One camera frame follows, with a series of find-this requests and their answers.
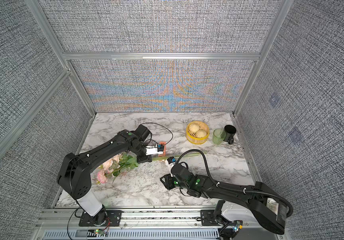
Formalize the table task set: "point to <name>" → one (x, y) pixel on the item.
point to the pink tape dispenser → (164, 153)
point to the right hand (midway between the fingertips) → (161, 176)
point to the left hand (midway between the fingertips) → (152, 157)
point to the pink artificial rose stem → (111, 167)
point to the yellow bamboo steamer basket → (191, 136)
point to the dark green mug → (230, 131)
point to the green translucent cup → (218, 136)
